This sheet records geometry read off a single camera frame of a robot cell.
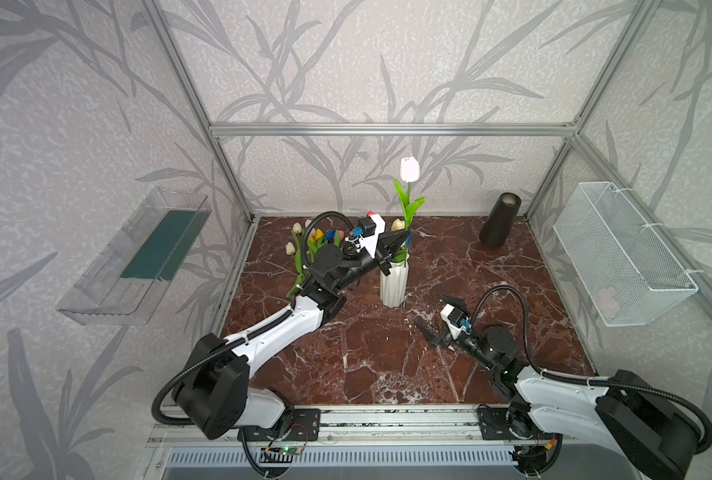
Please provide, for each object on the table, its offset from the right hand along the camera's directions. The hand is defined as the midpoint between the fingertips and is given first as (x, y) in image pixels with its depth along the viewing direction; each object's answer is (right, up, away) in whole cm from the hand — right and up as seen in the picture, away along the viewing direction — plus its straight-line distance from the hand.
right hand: (430, 298), depth 78 cm
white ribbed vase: (-9, +2, +7) cm, 12 cm away
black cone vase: (+29, +21, +27) cm, 45 cm away
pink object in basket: (+43, 0, -5) cm, 44 cm away
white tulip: (-45, +20, +36) cm, 61 cm away
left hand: (-7, +18, -12) cm, 23 cm away
